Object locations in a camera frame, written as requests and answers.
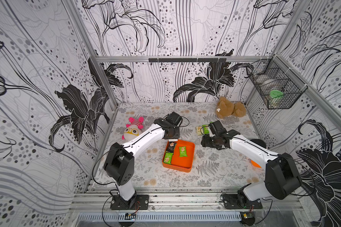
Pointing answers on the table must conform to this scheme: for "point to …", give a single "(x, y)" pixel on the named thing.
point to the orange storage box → (183, 163)
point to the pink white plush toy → (133, 129)
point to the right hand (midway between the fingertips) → (206, 141)
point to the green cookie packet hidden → (182, 152)
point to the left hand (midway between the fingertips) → (174, 137)
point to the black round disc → (259, 142)
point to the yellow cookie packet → (198, 128)
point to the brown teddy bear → (225, 108)
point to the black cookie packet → (171, 145)
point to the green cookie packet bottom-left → (167, 158)
